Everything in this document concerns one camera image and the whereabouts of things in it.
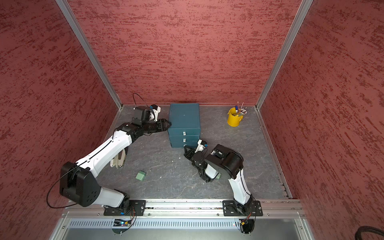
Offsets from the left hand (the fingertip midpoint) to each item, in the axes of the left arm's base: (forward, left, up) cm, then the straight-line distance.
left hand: (167, 127), depth 83 cm
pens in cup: (+16, -46, -3) cm, 49 cm away
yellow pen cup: (+18, -43, -16) cm, 49 cm away
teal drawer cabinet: (-1, -10, +1) cm, 10 cm away
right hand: (-4, -9, -17) cm, 20 cm away
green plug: (-21, +15, -19) cm, 32 cm away
